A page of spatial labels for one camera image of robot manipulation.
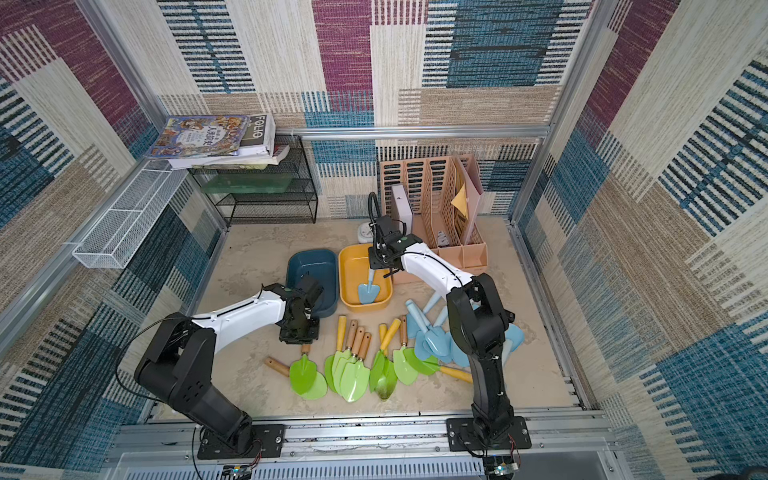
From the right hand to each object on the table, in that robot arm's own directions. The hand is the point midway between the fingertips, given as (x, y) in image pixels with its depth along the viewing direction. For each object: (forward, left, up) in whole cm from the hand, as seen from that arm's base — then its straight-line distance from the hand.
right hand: (376, 255), depth 95 cm
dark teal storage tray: (+2, +18, -7) cm, 19 cm away
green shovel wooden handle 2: (-32, +20, -10) cm, 39 cm away
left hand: (-23, +19, -10) cm, 31 cm away
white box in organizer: (+10, -8, +10) cm, 16 cm away
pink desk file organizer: (+26, -22, -6) cm, 35 cm away
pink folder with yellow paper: (+12, -28, +15) cm, 34 cm away
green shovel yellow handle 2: (-31, -1, -7) cm, 31 cm away
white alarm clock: (+18, +5, -9) cm, 21 cm away
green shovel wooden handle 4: (-23, +6, -10) cm, 25 cm away
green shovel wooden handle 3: (-20, +7, -9) cm, 23 cm away
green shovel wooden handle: (-37, +16, -12) cm, 41 cm away
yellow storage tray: (+2, +8, -11) cm, 14 cm away
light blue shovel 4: (-24, -17, -10) cm, 31 cm away
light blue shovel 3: (-24, -17, -10) cm, 31 cm away
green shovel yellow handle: (-25, +10, -10) cm, 29 cm away
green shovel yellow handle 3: (-31, -16, -12) cm, 36 cm away
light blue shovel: (-7, +3, -10) cm, 13 cm away
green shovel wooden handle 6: (-30, -8, -11) cm, 33 cm away
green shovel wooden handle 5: (-34, +5, -10) cm, 36 cm away
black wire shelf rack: (+15, +29, +14) cm, 35 cm away
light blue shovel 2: (-13, -18, -10) cm, 24 cm away
